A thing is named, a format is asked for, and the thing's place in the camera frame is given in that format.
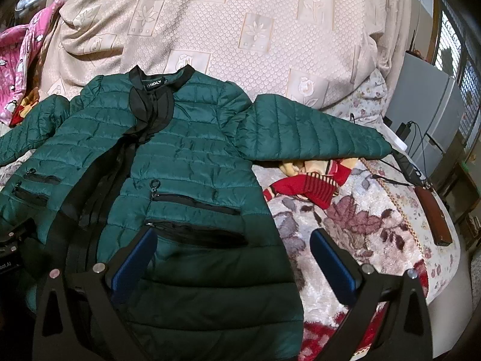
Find clear plastic bag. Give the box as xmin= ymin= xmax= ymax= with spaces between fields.
xmin=14 ymin=0 xmax=47 ymax=22

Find green quilted puffer jacket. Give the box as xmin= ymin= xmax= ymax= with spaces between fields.
xmin=1 ymin=66 xmax=391 ymax=360

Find beige embossed quilt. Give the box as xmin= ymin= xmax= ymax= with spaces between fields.
xmin=38 ymin=0 xmax=411 ymax=108

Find pink penguin pajama garment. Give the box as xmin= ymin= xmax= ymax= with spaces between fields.
xmin=0 ymin=0 xmax=64 ymax=125

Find brown leather case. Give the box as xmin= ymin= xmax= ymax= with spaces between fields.
xmin=414 ymin=186 xmax=452 ymax=246

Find floral leaf fleece blanket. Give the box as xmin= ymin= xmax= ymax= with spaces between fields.
xmin=0 ymin=68 xmax=462 ymax=361

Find black power strip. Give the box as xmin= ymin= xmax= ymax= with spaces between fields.
xmin=392 ymin=150 xmax=426 ymax=187

